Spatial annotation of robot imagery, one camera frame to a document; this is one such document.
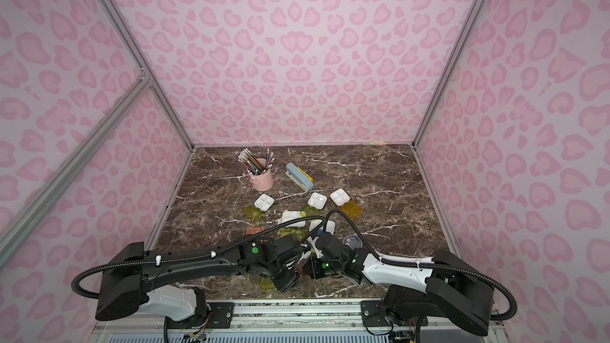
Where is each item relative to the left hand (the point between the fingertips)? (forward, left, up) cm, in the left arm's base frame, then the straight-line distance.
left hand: (294, 278), depth 75 cm
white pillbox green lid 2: (+19, +1, -5) cm, 19 cm away
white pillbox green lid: (+30, +15, -5) cm, 34 cm away
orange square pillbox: (+19, +17, -6) cm, 26 cm away
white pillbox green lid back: (+31, -8, -5) cm, 33 cm away
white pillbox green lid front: (0, +10, -7) cm, 12 cm away
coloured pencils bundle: (+41, +19, +8) cm, 46 cm away
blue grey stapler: (+42, 0, -3) cm, 42 cm away
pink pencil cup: (+38, +14, +1) cm, 40 cm away
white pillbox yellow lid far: (+29, -21, -7) cm, 36 cm away
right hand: (+3, -3, -3) cm, 5 cm away
